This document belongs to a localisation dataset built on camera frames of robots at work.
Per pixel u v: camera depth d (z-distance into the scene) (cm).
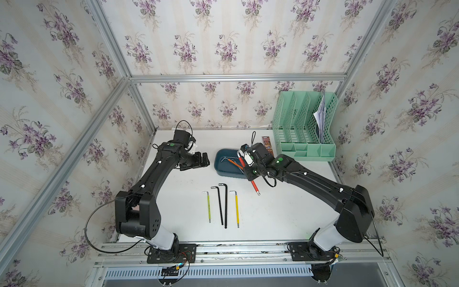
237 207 86
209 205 86
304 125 122
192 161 74
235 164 100
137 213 43
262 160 60
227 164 104
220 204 88
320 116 91
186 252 73
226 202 87
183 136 66
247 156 65
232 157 104
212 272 76
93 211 38
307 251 66
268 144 111
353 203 43
